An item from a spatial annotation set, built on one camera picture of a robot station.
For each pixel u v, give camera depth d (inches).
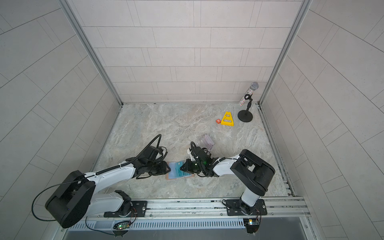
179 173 31.8
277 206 28.6
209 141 35.3
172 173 32.0
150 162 27.9
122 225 25.3
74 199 15.9
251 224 26.8
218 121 41.4
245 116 42.7
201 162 26.7
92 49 34.1
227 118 42.4
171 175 31.9
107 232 25.3
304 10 28.3
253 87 34.8
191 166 29.7
